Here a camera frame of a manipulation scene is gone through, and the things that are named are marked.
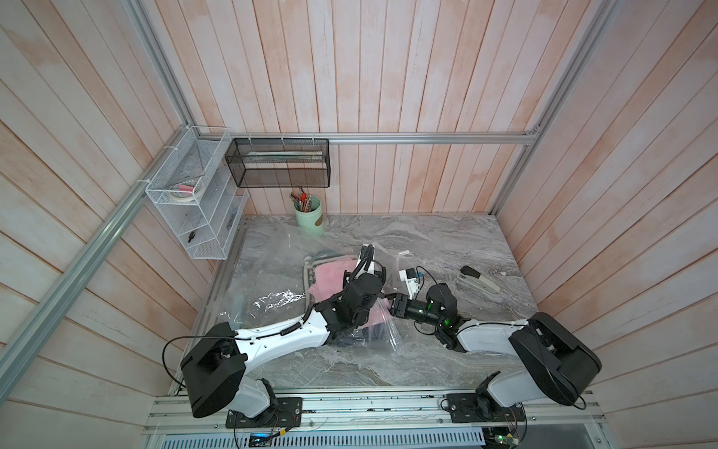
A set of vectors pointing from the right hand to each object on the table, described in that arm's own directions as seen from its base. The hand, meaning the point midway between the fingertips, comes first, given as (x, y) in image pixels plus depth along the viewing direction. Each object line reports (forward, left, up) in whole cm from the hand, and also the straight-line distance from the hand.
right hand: (376, 300), depth 81 cm
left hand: (+7, +3, +9) cm, 12 cm away
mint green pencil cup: (+34, +24, +3) cm, 42 cm away
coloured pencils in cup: (+35, +26, +8) cm, 44 cm away
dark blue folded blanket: (-9, +4, -5) cm, 11 cm away
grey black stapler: (+15, -35, -10) cm, 40 cm away
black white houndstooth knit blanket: (+14, +22, -5) cm, 27 cm away
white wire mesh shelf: (+14, +48, +17) cm, 53 cm away
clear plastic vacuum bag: (+14, +25, -6) cm, 29 cm away
